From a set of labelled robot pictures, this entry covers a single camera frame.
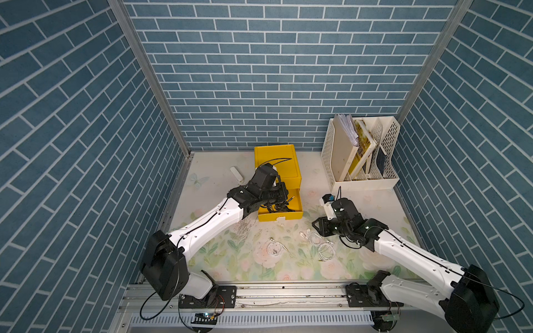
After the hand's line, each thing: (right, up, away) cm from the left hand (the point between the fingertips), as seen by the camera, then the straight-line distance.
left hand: (295, 193), depth 78 cm
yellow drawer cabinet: (-2, -4, +1) cm, 5 cm away
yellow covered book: (+33, +20, +12) cm, 40 cm away
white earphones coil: (-8, -24, +7) cm, 26 cm away
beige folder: (+21, +19, +5) cm, 28 cm away
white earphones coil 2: (+13, -25, +7) cm, 29 cm away
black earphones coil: (-5, -7, +8) cm, 12 cm away
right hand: (+9, -13, +4) cm, 16 cm away
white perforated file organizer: (+48, +9, +29) cm, 57 cm away
